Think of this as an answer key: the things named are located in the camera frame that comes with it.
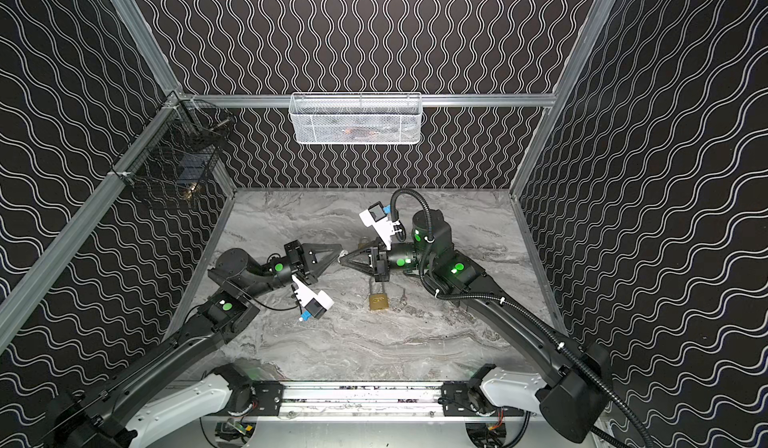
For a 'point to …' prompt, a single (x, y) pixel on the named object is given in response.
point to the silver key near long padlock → (404, 297)
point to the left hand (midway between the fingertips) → (337, 236)
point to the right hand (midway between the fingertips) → (342, 262)
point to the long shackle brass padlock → (377, 301)
